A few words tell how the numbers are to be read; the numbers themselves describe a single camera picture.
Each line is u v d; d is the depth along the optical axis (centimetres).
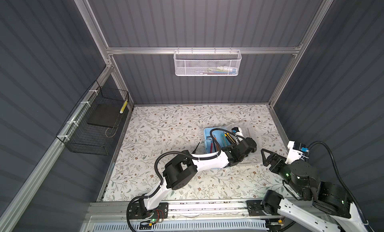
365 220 41
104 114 76
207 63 112
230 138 91
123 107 81
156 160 48
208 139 101
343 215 40
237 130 77
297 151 53
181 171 52
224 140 91
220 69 91
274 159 55
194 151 94
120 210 75
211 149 95
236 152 65
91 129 72
